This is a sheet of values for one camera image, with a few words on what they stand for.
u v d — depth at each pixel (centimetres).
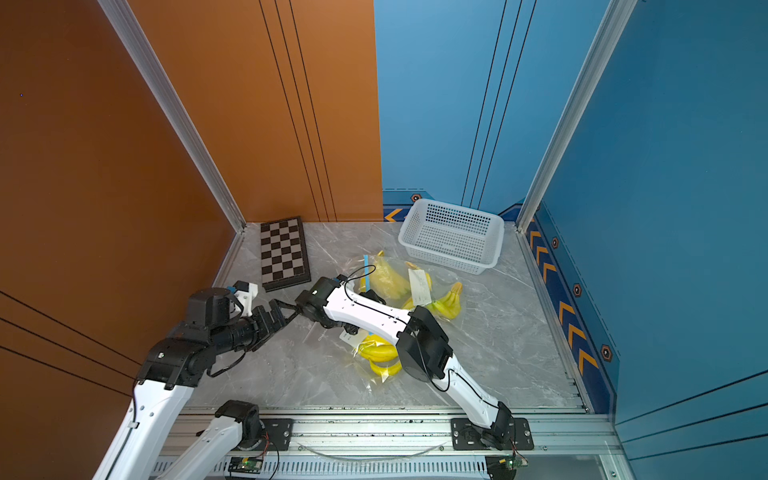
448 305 93
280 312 61
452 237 116
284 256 106
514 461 69
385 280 94
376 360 82
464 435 73
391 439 74
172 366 45
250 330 59
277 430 74
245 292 65
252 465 71
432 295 83
